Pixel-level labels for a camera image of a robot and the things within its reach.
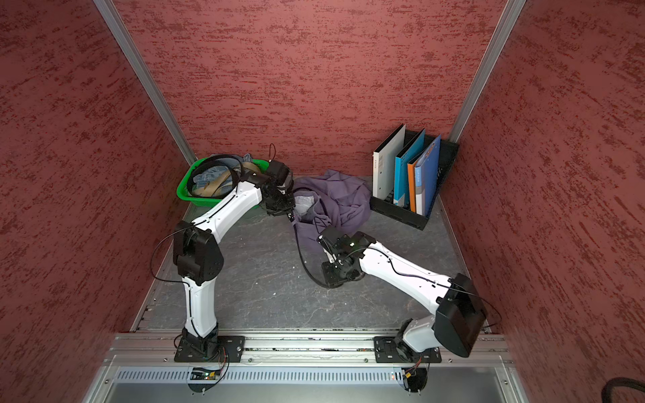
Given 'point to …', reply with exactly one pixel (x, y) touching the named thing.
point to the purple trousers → (330, 200)
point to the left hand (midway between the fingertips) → (291, 213)
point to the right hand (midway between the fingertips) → (333, 284)
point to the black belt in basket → (214, 159)
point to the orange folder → (411, 186)
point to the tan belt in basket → (208, 189)
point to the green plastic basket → (182, 191)
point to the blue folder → (427, 175)
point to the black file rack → (448, 152)
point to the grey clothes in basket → (207, 175)
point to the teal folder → (401, 168)
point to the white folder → (384, 162)
